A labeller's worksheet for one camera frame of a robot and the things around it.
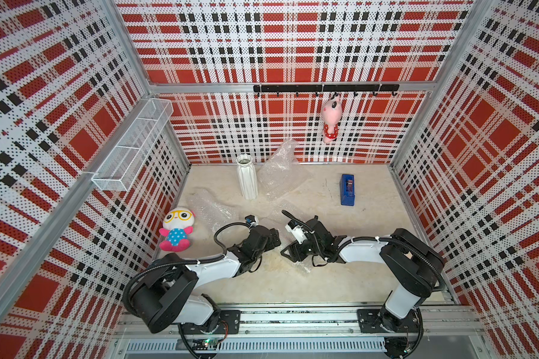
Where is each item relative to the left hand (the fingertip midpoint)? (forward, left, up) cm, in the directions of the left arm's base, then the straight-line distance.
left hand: (273, 234), depth 90 cm
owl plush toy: (+4, +41, +1) cm, 41 cm away
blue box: (+23, -35, 0) cm, 41 cm away
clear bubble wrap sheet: (-13, -13, +2) cm, 18 cm away
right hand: (-6, -7, -2) cm, 9 cm away
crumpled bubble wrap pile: (+36, -3, -3) cm, 36 cm away
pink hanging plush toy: (+40, -24, +31) cm, 56 cm away
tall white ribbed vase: (+22, +11, +11) cm, 27 cm away
